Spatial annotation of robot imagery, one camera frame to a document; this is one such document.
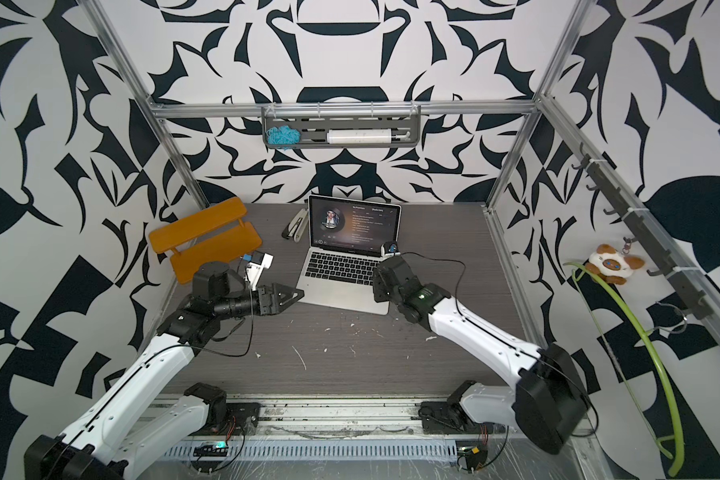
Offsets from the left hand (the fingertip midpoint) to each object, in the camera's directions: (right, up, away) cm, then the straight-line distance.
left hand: (292, 289), depth 73 cm
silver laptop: (+12, +12, +29) cm, 33 cm away
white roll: (+16, +42, +17) cm, 48 cm away
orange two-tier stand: (-34, +13, +31) cm, 48 cm away
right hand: (+21, +2, +10) cm, 23 cm away
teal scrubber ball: (-7, +43, +18) cm, 47 cm away
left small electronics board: (-19, -39, 0) cm, 43 cm away
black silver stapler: (-7, +17, +38) cm, 42 cm away
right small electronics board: (+43, -39, -2) cm, 58 cm away
